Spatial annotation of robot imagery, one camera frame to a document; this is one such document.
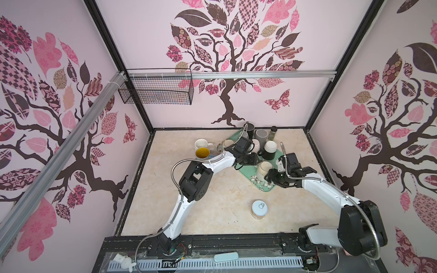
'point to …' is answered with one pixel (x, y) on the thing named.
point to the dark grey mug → (262, 135)
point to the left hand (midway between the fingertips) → (257, 162)
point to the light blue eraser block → (219, 257)
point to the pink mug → (257, 145)
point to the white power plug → (126, 261)
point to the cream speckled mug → (263, 168)
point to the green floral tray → (250, 170)
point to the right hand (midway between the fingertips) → (268, 177)
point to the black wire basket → (160, 86)
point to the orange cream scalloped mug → (202, 153)
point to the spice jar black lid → (272, 133)
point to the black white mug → (268, 152)
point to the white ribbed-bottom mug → (203, 143)
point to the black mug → (250, 128)
